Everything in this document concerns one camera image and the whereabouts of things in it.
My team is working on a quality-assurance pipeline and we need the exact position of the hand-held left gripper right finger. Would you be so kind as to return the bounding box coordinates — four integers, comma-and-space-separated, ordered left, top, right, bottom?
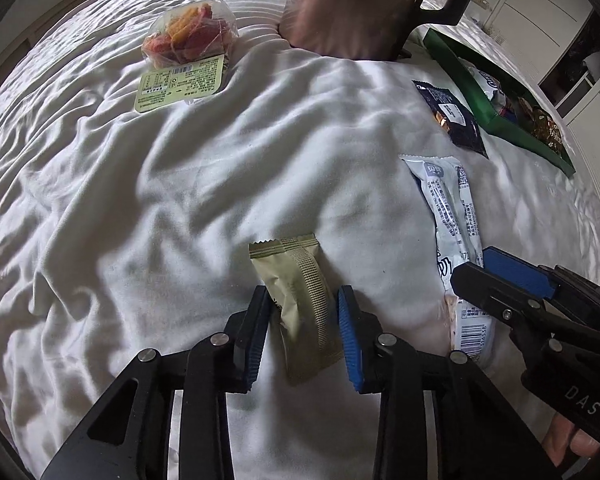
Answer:
337, 285, 563, 480

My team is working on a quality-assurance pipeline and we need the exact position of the olive green snack packet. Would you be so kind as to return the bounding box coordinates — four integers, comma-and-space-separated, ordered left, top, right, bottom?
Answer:
248, 232, 345, 387

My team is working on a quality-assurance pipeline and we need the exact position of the orange brown small snack packet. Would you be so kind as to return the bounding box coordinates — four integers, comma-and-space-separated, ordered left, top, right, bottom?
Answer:
495, 95, 528, 122

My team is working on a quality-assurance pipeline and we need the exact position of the clear dried fruit packet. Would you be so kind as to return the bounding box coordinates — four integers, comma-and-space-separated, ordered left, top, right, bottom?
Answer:
134, 0, 238, 113

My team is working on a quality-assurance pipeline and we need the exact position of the person's right hand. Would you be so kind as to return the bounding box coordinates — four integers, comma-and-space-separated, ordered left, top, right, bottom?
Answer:
540, 412, 600, 468

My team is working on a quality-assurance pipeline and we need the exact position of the green tray box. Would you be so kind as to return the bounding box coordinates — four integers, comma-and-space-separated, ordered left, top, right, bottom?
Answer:
422, 27, 577, 177

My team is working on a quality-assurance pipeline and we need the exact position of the brown chocolate snack packet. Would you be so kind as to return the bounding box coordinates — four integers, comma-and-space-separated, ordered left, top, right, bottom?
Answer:
522, 102, 566, 153

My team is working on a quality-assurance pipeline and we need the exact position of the long white blue snack packet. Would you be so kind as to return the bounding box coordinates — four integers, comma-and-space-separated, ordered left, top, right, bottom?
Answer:
399, 154, 498, 361

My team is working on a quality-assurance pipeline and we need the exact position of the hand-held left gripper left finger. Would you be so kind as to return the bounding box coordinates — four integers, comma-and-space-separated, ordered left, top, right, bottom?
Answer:
40, 285, 272, 480

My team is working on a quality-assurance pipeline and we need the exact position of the white wardrobe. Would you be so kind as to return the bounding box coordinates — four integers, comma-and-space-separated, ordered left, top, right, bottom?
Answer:
472, 0, 600, 123

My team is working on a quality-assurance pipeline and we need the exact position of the dark blue snack packet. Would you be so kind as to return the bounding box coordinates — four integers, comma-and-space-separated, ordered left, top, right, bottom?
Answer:
412, 80, 488, 159

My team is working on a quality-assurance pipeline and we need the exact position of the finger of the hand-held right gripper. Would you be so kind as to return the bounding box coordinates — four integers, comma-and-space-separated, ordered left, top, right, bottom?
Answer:
481, 246, 563, 302
451, 262, 548, 328

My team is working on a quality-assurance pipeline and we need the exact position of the copper and black electric kettle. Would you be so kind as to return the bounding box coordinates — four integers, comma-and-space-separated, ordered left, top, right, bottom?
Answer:
279, 0, 473, 61

